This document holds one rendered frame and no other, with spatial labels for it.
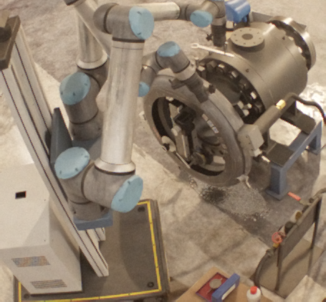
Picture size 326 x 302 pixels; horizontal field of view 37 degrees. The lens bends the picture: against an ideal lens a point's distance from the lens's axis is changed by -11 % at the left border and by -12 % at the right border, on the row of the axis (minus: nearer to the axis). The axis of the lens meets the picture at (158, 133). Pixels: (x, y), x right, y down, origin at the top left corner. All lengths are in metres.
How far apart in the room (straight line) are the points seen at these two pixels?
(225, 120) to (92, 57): 0.74
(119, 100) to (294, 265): 1.67
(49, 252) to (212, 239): 1.18
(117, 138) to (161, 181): 1.76
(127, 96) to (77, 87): 0.55
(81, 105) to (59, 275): 0.89
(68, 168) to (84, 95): 0.46
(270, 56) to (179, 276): 1.41
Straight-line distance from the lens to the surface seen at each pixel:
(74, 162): 1.97
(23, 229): 2.48
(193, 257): 3.15
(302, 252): 3.09
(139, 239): 2.90
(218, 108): 2.64
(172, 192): 3.49
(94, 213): 2.10
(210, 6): 2.30
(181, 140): 2.97
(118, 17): 1.78
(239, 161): 2.75
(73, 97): 2.30
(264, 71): 2.97
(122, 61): 1.78
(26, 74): 2.16
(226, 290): 2.33
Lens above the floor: 2.64
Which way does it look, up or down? 43 degrees down
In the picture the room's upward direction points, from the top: 15 degrees counter-clockwise
